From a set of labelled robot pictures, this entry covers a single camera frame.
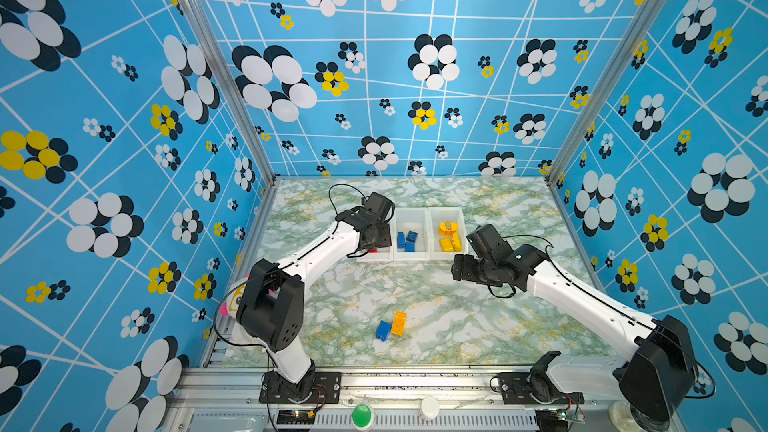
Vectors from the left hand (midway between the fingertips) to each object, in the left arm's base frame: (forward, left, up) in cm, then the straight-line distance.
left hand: (382, 237), depth 90 cm
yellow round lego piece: (+10, -22, -8) cm, 26 cm away
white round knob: (-42, -12, -5) cm, 44 cm away
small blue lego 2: (+3, -9, -10) cm, 14 cm away
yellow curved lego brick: (+3, -21, -9) cm, 23 cm away
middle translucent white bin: (+12, -12, -7) cm, 18 cm away
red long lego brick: (+2, +4, -11) cm, 12 cm away
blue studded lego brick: (+6, -6, -11) cm, 14 cm away
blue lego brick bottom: (-24, -1, -9) cm, 26 cm away
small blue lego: (+7, -10, -10) cm, 15 cm away
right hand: (-11, -23, 0) cm, 26 cm away
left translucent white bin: (-1, 0, -8) cm, 8 cm away
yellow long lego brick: (-22, -5, -10) cm, 25 cm away
